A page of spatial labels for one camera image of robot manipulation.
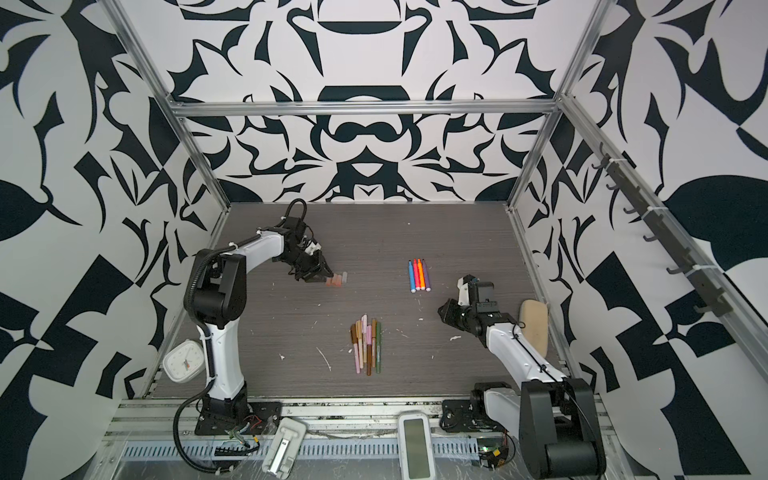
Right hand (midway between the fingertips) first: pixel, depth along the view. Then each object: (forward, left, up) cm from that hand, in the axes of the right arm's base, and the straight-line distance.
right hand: (444, 307), depth 88 cm
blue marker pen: (+13, +9, -4) cm, 16 cm away
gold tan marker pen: (-6, +25, -4) cm, 26 cm away
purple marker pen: (+13, +4, -4) cm, 14 cm away
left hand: (+13, +34, 0) cm, 37 cm away
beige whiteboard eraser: (-1, -28, -5) cm, 28 cm away
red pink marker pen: (+13, +7, -4) cm, 15 cm away
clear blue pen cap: (+13, +30, -3) cm, 33 cm away
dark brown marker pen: (-6, +26, -4) cm, 27 cm away
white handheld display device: (-33, +11, 0) cm, 34 cm away
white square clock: (-14, +70, -1) cm, 72 cm away
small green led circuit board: (-34, -8, -6) cm, 35 cm away
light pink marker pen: (-6, +23, -4) cm, 24 cm away
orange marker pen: (+14, +5, -4) cm, 15 cm away
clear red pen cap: (+12, +32, -4) cm, 34 cm away
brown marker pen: (-10, +22, -4) cm, 24 cm away
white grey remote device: (-34, +41, -2) cm, 53 cm away
